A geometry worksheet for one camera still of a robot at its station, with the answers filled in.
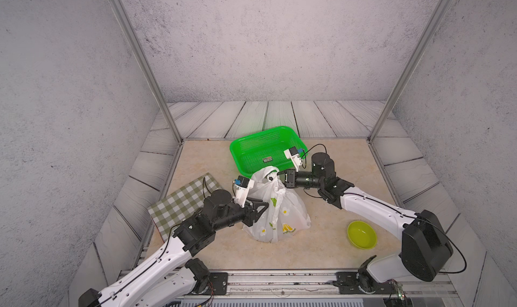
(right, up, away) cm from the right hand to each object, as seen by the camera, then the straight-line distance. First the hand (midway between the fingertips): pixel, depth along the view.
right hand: (271, 179), depth 72 cm
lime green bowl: (+37, -24, +11) cm, 46 cm away
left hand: (-1, -8, -4) cm, 9 cm away
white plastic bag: (+6, -13, +4) cm, 15 cm away
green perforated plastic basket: (-11, +9, +43) cm, 45 cm away
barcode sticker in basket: (-1, +6, +39) cm, 40 cm away
